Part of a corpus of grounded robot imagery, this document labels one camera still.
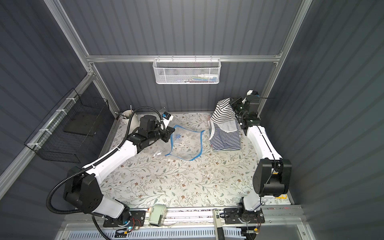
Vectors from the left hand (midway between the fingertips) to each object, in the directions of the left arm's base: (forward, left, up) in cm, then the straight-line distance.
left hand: (175, 130), depth 81 cm
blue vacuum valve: (+11, +1, -21) cm, 24 cm away
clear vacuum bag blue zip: (+6, -3, -22) cm, 23 cm away
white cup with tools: (+25, +39, -14) cm, 48 cm away
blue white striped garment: (+12, -31, -17) cm, 37 cm away
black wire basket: (-7, +53, +6) cm, 54 cm away
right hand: (+13, -32, +12) cm, 37 cm away
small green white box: (-36, +8, -21) cm, 43 cm away
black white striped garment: (+12, -27, +7) cm, 31 cm away
